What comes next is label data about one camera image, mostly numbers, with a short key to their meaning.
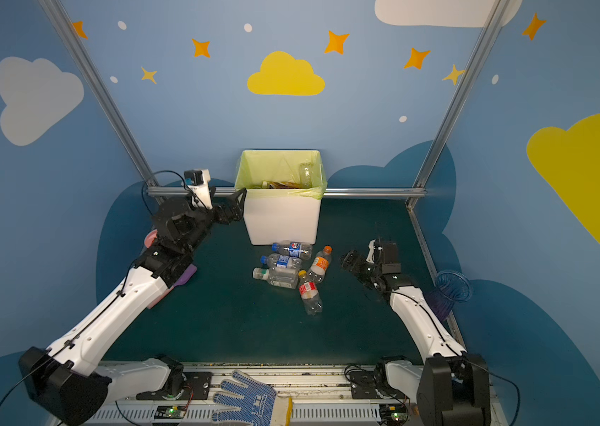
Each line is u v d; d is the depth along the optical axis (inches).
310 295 36.2
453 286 29.7
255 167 39.1
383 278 24.6
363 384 29.9
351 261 30.2
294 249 39.0
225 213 24.2
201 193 23.1
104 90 33.2
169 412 27.7
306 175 39.1
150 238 36.7
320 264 37.5
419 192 46.5
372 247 31.6
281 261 37.7
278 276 37.7
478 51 30.1
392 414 28.1
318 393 29.0
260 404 28.2
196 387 29.5
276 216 35.3
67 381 14.4
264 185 40.9
